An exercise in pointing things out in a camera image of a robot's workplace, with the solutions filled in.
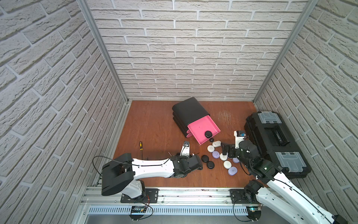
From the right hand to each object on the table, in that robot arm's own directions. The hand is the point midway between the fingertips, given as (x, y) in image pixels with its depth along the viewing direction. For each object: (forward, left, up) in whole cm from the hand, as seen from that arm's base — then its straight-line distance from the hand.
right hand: (230, 143), depth 78 cm
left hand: (-2, +24, -8) cm, 25 cm away
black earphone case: (-7, +11, -14) cm, 19 cm away
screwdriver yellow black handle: (+7, +56, -14) cm, 58 cm away
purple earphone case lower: (-12, -2, -13) cm, 18 cm away
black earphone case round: (+8, +11, -3) cm, 14 cm away
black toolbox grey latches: (+2, -24, 0) cm, 24 cm away
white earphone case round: (+3, +9, -13) cm, 16 cm away
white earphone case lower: (-8, +1, -13) cm, 15 cm away
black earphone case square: (-2, +14, -15) cm, 20 cm away
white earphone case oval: (+6, +4, -13) cm, 15 cm away
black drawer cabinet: (+24, +23, +1) cm, 34 cm away
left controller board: (-28, +53, -17) cm, 62 cm away
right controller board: (-32, -8, -17) cm, 37 cm away
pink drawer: (+13, +16, -2) cm, 21 cm away
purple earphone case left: (-1, +7, -13) cm, 15 cm away
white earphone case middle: (-3, +2, -13) cm, 13 cm away
